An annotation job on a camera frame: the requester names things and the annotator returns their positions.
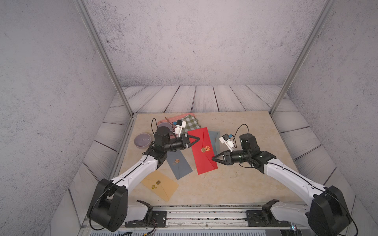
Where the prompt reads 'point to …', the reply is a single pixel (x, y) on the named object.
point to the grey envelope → (178, 163)
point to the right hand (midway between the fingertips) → (215, 159)
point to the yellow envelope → (160, 185)
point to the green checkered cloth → (192, 123)
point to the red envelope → (203, 151)
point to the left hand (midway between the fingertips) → (200, 141)
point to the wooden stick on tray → (168, 120)
